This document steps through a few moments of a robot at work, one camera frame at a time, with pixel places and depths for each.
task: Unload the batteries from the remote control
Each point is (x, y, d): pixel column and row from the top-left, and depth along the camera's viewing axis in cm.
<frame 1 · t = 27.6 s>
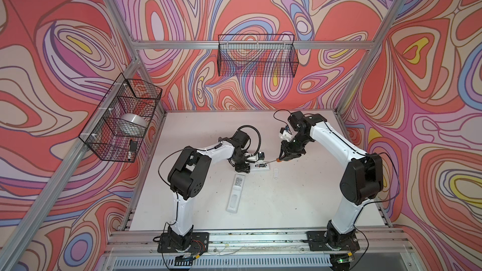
left hand: (248, 163, 96), fingers open
right hand: (285, 161, 83), fingers open
white remote control: (235, 195, 86), point 2 cm above the table
white battery cover: (276, 173, 95), on the table

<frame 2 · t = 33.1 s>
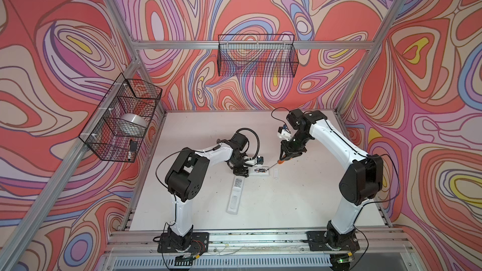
left hand: (248, 166, 95), fingers open
right hand: (286, 161, 81), fingers open
the named things where they were.

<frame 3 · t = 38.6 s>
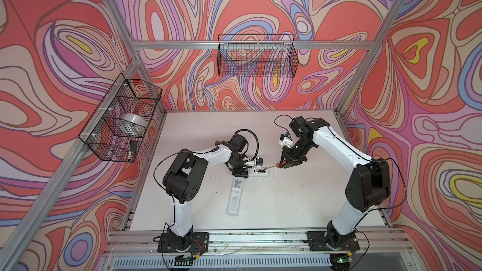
left hand: (247, 167, 95), fingers open
right hand: (285, 169, 80), fingers open
the named things where they were.

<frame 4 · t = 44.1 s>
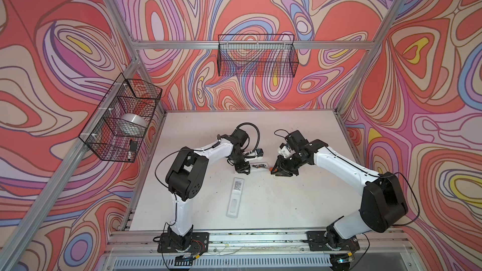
left hand: (248, 165, 94), fingers open
right hand: (275, 176, 81), fingers open
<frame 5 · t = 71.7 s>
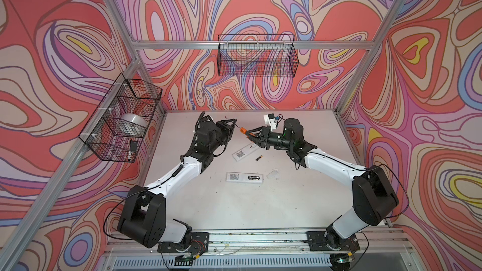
left hand: (238, 119, 79), fingers open
right hand: (247, 138, 76), fingers open
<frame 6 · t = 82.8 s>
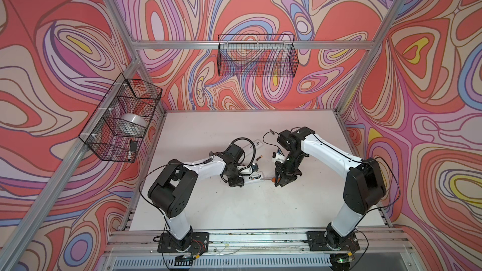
left hand: (242, 177, 92), fingers open
right hand: (281, 187, 76), fingers open
